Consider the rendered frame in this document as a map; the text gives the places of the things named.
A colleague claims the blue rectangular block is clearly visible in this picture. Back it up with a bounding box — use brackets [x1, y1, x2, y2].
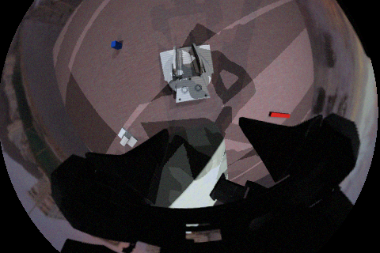
[111, 40, 123, 50]

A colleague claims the dark red flat bar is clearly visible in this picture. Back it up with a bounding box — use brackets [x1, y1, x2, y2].
[268, 111, 291, 118]

